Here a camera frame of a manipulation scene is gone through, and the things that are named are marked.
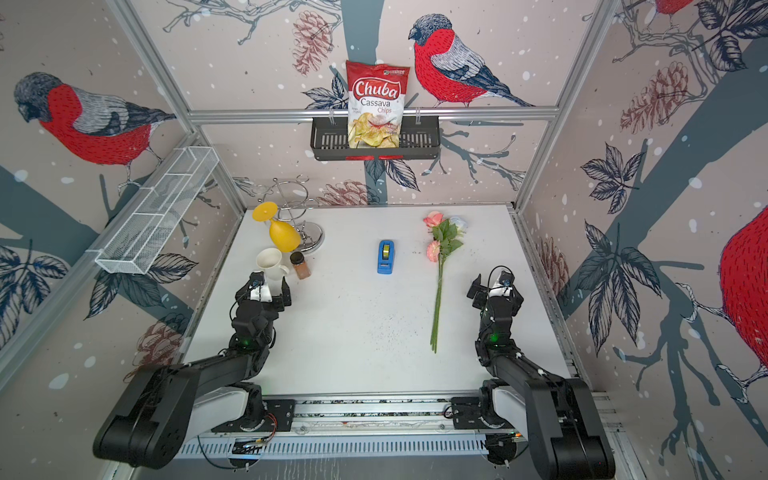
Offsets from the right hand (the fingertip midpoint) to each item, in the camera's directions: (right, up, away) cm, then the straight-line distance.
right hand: (494, 277), depth 87 cm
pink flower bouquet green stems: (-11, +11, +17) cm, 23 cm away
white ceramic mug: (-72, +4, +11) cm, 73 cm away
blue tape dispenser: (-33, +5, +14) cm, 36 cm away
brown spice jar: (-60, +1, +10) cm, 61 cm away
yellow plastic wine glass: (-65, +11, +7) cm, 66 cm away
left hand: (-66, +1, -1) cm, 66 cm away
